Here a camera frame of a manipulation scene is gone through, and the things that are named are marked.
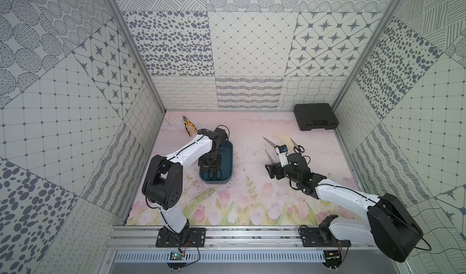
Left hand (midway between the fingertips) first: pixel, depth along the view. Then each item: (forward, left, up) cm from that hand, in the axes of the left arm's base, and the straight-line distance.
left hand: (212, 166), depth 87 cm
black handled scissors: (+17, -47, -8) cm, 51 cm away
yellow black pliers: (+34, +22, -6) cm, 41 cm away
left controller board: (-35, +11, -10) cm, 38 cm away
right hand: (+2, -31, -1) cm, 31 cm away
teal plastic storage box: (0, -5, -8) cm, 10 cm away
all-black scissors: (0, -1, -8) cm, 8 cm away
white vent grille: (-35, -8, -8) cm, 37 cm away
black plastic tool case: (+42, -62, -6) cm, 75 cm away
